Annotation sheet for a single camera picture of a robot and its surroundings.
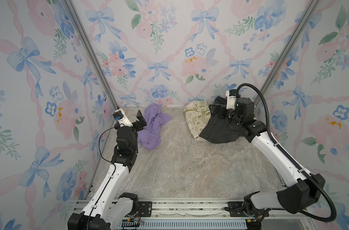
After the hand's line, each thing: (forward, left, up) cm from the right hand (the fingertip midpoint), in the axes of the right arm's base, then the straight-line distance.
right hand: (216, 104), depth 76 cm
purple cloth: (-2, +39, -29) cm, 49 cm away
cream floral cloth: (+19, +6, -27) cm, 33 cm away
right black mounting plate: (-43, -9, -31) cm, 54 cm away
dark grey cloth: (+2, -6, -26) cm, 27 cm away
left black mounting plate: (-44, +37, -33) cm, 66 cm away
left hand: (-7, +43, +1) cm, 44 cm away
